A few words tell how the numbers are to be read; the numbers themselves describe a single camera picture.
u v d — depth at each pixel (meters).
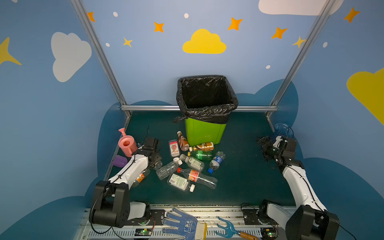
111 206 0.41
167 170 0.85
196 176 0.84
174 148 0.96
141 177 0.84
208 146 0.96
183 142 0.99
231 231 0.72
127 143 0.88
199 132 0.91
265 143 0.75
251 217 0.75
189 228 0.71
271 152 0.70
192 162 0.88
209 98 1.01
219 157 0.91
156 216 0.74
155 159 0.80
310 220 0.40
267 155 0.74
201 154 0.96
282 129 0.89
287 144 0.63
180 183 0.82
